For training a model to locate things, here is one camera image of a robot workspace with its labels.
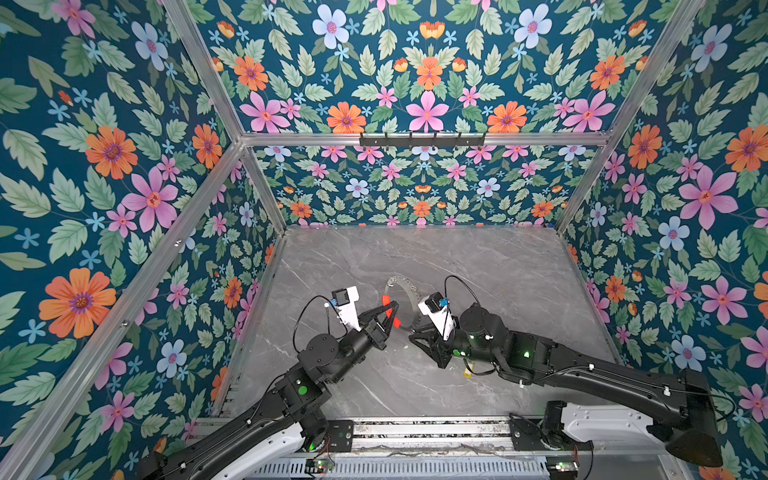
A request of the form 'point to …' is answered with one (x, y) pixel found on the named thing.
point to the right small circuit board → (562, 467)
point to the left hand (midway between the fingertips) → (402, 303)
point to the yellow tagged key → (467, 373)
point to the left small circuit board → (319, 465)
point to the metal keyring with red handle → (386, 301)
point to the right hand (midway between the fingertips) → (412, 333)
